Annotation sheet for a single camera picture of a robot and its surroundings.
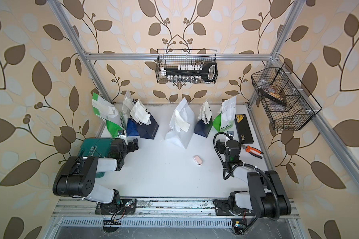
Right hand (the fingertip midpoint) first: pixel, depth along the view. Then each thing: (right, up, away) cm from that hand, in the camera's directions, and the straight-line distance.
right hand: (228, 140), depth 92 cm
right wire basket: (+25, +21, -18) cm, 37 cm away
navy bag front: (-50, +5, +3) cm, 51 cm away
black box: (+15, +6, +14) cm, 22 cm away
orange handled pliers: (+16, -7, +2) cm, 18 cm away
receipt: (-54, +16, -3) cm, 56 cm away
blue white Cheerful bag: (-62, +8, +7) cm, 63 cm away
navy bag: (-15, +7, +8) cm, 18 cm away
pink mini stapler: (-19, -11, -4) cm, 22 cm away
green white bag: (-78, +19, +5) cm, 80 cm away
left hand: (-64, +1, +2) cm, 64 cm away
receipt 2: (-29, +11, -3) cm, 31 cm away
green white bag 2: (0, +13, +3) cm, 14 cm away
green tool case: (-82, -4, 0) cm, 82 cm away
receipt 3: (-14, +17, -3) cm, 23 cm away
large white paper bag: (-34, +4, +2) cm, 34 cm away
